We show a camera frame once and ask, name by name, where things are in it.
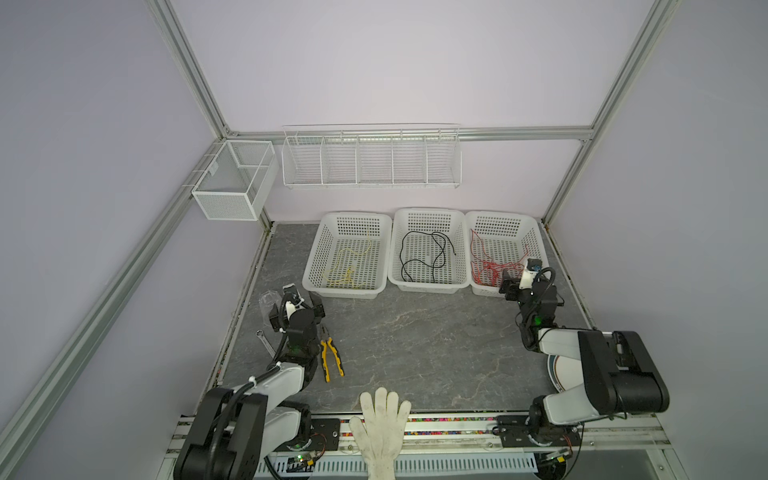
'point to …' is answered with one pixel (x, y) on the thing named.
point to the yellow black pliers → (324, 349)
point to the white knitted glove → (382, 436)
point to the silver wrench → (259, 333)
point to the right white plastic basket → (497, 241)
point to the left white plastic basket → (351, 255)
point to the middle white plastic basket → (429, 250)
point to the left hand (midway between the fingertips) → (296, 300)
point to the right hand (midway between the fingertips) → (522, 273)
